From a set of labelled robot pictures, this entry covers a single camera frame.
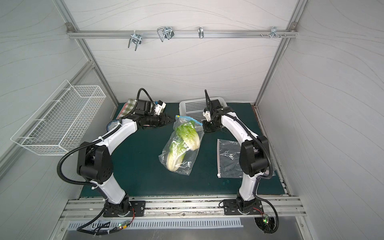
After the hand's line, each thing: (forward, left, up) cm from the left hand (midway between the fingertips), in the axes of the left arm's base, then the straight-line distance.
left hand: (173, 120), depth 85 cm
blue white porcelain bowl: (+9, +46, -16) cm, 49 cm away
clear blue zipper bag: (-16, -11, -13) cm, 23 cm away
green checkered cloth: (+26, +42, -17) cm, 52 cm away
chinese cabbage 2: (-5, -9, -4) cm, 11 cm away
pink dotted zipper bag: (-16, -33, -20) cm, 42 cm away
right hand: (-1, -19, -7) cm, 21 cm away
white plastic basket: (+27, -12, -17) cm, 34 cm away
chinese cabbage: (-15, -3, -9) cm, 18 cm away
